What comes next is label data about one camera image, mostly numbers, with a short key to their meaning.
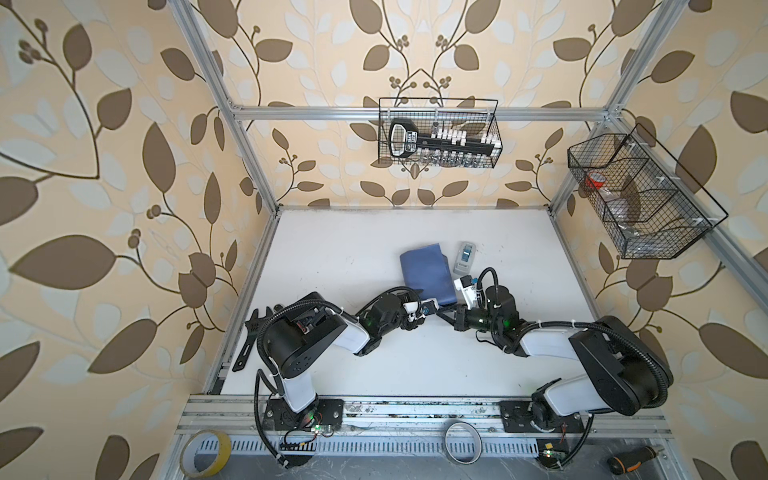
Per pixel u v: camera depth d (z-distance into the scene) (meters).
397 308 0.71
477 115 0.91
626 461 0.67
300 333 0.49
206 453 0.71
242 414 0.77
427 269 0.94
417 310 0.75
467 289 0.81
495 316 0.70
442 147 0.85
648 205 0.74
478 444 0.71
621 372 0.44
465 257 1.02
